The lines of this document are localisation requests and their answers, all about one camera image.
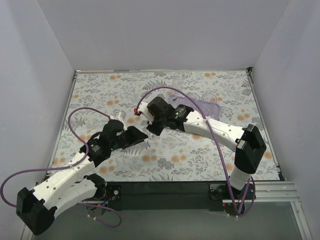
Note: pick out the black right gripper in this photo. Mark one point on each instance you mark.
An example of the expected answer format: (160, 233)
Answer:
(155, 124)

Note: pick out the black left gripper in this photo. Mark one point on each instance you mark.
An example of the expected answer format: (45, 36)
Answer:
(125, 137)

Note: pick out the clear wine glass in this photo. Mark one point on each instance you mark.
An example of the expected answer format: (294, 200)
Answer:
(194, 96)

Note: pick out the clear faceted tumbler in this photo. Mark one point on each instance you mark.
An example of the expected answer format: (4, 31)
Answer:
(209, 101)

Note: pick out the small clear glass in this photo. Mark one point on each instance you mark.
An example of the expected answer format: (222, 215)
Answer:
(153, 137)

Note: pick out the tall clear highball glass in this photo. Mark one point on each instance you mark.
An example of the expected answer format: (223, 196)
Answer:
(177, 81)

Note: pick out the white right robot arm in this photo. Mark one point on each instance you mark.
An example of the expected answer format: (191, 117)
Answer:
(247, 142)

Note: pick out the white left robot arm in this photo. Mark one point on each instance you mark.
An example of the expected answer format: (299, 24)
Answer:
(39, 207)

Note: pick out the lavender plastic tray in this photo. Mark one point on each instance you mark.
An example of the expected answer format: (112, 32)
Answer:
(181, 100)

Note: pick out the floral patterned table mat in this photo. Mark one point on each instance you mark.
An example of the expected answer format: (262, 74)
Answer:
(175, 156)

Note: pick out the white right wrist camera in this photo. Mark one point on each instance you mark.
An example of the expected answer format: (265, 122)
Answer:
(143, 110)

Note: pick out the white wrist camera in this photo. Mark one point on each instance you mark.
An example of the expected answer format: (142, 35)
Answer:
(119, 116)
(143, 110)

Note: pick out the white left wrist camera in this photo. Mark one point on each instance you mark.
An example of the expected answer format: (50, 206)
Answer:
(119, 116)

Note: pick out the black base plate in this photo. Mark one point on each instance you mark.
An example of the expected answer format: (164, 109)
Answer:
(162, 197)

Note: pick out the aluminium frame rail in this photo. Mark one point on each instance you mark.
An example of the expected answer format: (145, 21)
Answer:
(280, 191)

